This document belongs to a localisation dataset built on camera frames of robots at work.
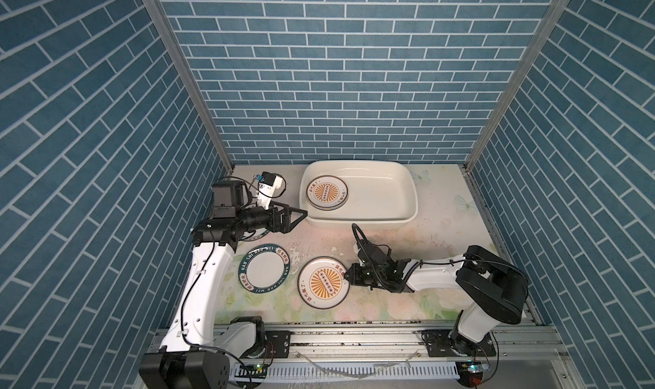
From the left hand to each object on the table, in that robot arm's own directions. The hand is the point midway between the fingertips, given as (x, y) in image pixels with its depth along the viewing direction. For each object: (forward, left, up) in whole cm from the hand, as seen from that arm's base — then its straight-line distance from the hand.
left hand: (296, 210), depth 70 cm
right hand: (-8, -13, -27) cm, 31 cm away
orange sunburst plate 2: (+28, -8, -26) cm, 39 cm away
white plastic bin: (+27, -32, -26) cm, 49 cm away
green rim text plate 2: (-4, +14, -30) cm, 33 cm away
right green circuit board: (-36, -49, -30) cm, 68 cm away
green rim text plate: (+8, +19, -27) cm, 34 cm away
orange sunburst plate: (-11, -7, -28) cm, 31 cm away
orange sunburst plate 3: (+23, -8, -26) cm, 35 cm away
